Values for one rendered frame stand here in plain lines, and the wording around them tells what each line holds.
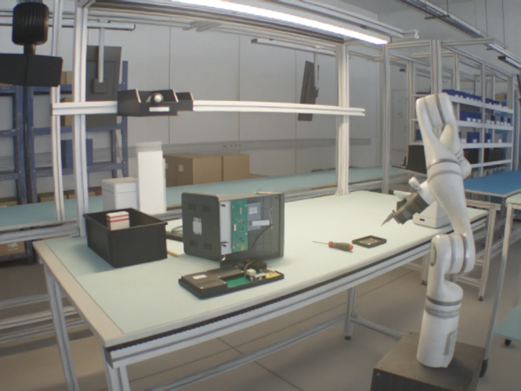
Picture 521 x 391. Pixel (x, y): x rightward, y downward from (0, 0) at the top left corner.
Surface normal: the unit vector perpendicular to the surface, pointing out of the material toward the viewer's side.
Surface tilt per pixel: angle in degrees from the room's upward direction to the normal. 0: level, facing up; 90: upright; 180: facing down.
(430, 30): 90
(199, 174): 90
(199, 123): 90
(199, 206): 90
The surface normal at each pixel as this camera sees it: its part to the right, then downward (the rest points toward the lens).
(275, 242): 0.25, 0.16
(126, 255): 0.64, 0.13
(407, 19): -0.77, 0.11
